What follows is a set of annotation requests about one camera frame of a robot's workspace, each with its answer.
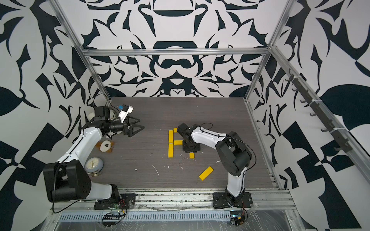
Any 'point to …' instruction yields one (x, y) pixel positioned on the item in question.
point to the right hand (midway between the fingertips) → (188, 148)
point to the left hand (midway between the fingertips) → (139, 122)
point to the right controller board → (238, 217)
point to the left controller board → (110, 220)
